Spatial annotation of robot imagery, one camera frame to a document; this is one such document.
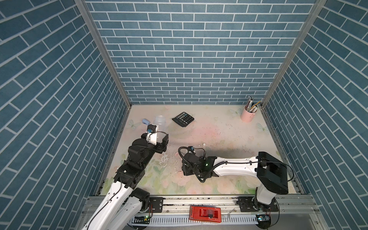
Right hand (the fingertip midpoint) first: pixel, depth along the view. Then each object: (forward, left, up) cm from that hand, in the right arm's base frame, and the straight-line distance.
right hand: (184, 169), depth 82 cm
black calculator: (+39, +5, -1) cm, 39 cm away
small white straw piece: (+19, -11, -3) cm, 23 cm away
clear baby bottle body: (+11, +11, +30) cm, 34 cm away
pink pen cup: (+42, -42, +2) cm, 60 cm away
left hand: (+9, +10, +22) cm, 26 cm away
